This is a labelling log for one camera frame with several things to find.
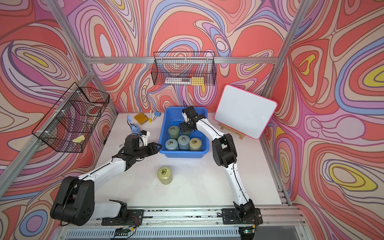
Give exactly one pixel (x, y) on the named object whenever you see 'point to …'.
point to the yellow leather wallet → (141, 118)
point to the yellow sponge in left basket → (79, 139)
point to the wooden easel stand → (239, 134)
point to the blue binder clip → (156, 114)
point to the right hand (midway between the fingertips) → (188, 129)
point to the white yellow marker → (150, 119)
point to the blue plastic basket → (173, 116)
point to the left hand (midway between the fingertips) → (161, 147)
